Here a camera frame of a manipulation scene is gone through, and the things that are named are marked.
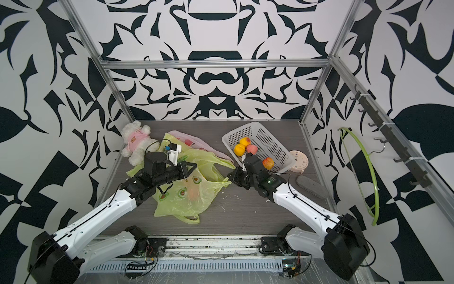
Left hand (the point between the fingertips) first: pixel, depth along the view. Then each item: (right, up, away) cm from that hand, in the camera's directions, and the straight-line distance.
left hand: (195, 161), depth 76 cm
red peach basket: (-1, -14, +1) cm, 14 cm away
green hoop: (+63, -15, -17) cm, 67 cm away
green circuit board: (+38, -41, -5) cm, 57 cm away
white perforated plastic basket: (+36, +6, +28) cm, 46 cm away
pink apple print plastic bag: (-5, +7, +26) cm, 27 cm away
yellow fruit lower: (+20, +4, +24) cm, 31 cm away
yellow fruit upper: (+24, +8, +28) cm, 38 cm away
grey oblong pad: (+56, -14, +13) cm, 59 cm away
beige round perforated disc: (+54, -3, +22) cm, 59 cm away
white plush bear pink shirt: (-37, +8, +23) cm, 44 cm away
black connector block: (-23, -43, -5) cm, 49 cm away
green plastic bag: (-3, -25, +3) cm, 26 cm away
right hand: (+13, -5, +3) cm, 14 cm away
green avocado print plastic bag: (-10, -16, +3) cm, 19 cm away
